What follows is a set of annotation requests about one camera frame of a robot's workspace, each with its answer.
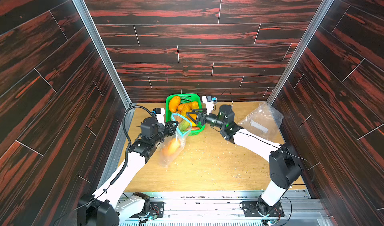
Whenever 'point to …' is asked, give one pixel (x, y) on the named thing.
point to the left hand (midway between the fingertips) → (179, 122)
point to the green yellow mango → (183, 125)
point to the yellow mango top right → (195, 105)
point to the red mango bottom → (194, 128)
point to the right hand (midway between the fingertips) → (192, 109)
